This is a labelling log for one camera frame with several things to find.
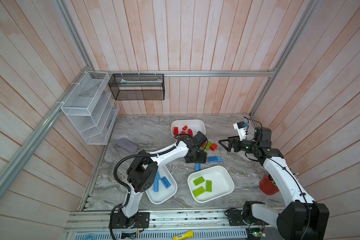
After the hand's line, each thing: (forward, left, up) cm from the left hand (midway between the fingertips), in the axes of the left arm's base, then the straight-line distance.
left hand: (200, 164), depth 85 cm
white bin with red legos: (+36, -1, -8) cm, 37 cm away
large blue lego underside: (+6, -9, -6) cm, 13 cm away
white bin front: (-9, -13, -7) cm, 17 cm away
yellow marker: (-33, +10, -6) cm, 35 cm away
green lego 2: (-10, -5, -7) cm, 13 cm away
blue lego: (-5, +25, -7) cm, 26 cm away
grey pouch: (+18, +49, -6) cm, 52 cm away
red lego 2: (+28, +9, -6) cm, 30 cm away
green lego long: (-13, +1, -7) cm, 15 cm away
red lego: (+29, +14, -6) cm, 33 cm away
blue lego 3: (0, +1, -5) cm, 5 cm away
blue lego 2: (-9, +20, -6) cm, 23 cm away
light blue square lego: (+6, -14, -6) cm, 16 cm away
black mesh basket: (+51, +42, +17) cm, 68 cm away
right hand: (+8, -13, +13) cm, 20 cm away
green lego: (-7, 0, -7) cm, 10 cm away
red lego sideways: (+14, -11, -4) cm, 19 cm away
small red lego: (+32, +8, -6) cm, 34 cm away
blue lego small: (-11, +25, -5) cm, 28 cm away
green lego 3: (+19, -9, -7) cm, 22 cm away
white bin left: (-14, +21, -8) cm, 27 cm away
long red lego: (+28, +4, -6) cm, 29 cm away
